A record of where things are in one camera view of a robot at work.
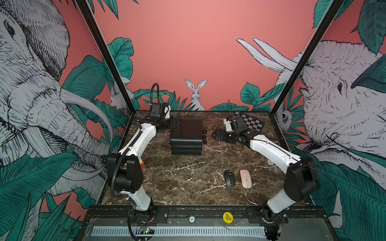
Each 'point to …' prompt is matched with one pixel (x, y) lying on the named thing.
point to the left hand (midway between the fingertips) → (177, 120)
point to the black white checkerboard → (252, 123)
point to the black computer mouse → (229, 177)
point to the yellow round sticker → (227, 217)
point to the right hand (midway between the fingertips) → (217, 133)
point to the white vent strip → (182, 231)
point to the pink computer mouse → (246, 178)
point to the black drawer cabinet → (187, 139)
